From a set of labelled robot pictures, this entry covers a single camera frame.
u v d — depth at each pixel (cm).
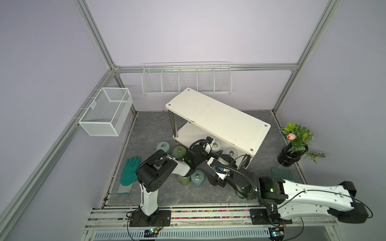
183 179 80
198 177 78
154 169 51
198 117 71
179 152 89
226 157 57
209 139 79
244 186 43
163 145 90
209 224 73
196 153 71
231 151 81
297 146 72
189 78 98
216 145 84
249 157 50
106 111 85
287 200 44
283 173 87
